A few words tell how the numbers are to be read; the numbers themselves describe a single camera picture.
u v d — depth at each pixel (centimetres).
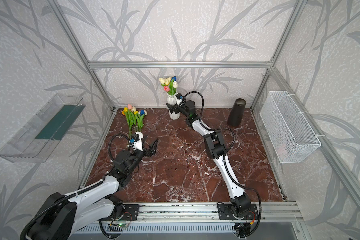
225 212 72
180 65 97
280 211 75
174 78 92
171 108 95
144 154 72
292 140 61
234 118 107
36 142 63
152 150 72
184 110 94
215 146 71
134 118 111
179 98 91
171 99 98
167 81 93
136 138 66
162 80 87
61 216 41
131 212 73
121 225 71
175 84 90
